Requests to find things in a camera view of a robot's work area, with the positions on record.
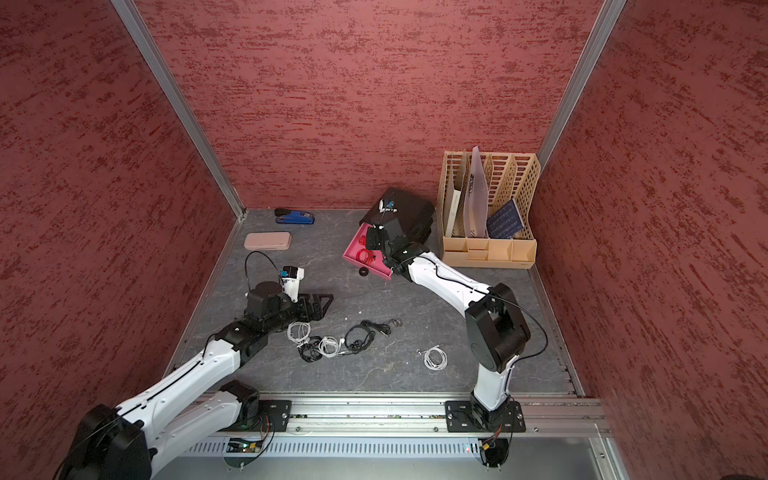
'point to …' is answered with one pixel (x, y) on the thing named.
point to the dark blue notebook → (505, 222)
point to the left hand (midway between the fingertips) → (320, 302)
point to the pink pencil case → (265, 241)
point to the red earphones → (365, 256)
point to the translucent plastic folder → (476, 199)
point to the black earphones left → (309, 351)
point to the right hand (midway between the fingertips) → (375, 232)
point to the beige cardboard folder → (455, 168)
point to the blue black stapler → (288, 216)
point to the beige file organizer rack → (510, 175)
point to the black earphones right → (361, 336)
